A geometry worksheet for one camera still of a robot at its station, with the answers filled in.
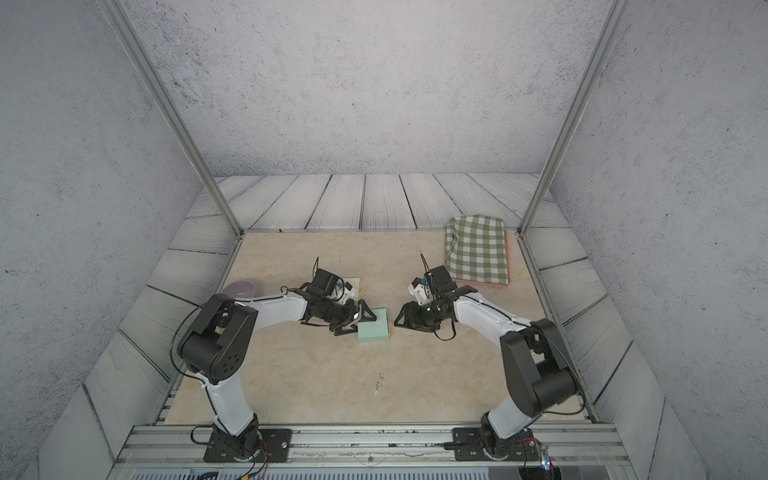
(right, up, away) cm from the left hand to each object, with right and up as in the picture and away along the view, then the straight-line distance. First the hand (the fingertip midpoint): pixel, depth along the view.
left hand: (372, 324), depth 90 cm
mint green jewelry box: (+1, -2, +1) cm, 3 cm away
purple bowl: (-48, +8, +17) cm, 52 cm away
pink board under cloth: (+48, +17, +20) cm, 55 cm away
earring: (+2, -16, -7) cm, 18 cm away
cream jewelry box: (-6, +11, +12) cm, 17 cm away
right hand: (+9, +1, -4) cm, 10 cm away
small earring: (+3, -13, -5) cm, 14 cm away
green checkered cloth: (+37, +23, +25) cm, 50 cm away
